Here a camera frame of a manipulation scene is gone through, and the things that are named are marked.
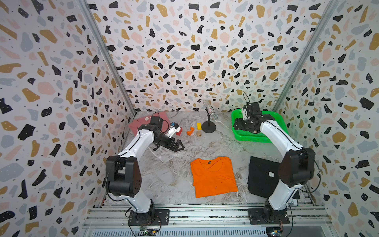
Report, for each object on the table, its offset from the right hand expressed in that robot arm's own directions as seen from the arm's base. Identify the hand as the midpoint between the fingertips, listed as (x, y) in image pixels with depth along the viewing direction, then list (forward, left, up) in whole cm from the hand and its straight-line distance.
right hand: (239, 124), depth 92 cm
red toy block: (+5, +41, -17) cm, 44 cm away
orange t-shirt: (-27, +17, -16) cm, 36 cm away
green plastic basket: (-1, -3, -9) cm, 10 cm away
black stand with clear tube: (+12, +18, -16) cm, 27 cm away
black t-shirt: (-26, -14, -20) cm, 36 cm away
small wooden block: (+4, +26, -15) cm, 30 cm away
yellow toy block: (+11, +26, -16) cm, 32 cm away
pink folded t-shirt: (+15, +77, -18) cm, 81 cm away
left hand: (-14, +37, -3) cm, 40 cm away
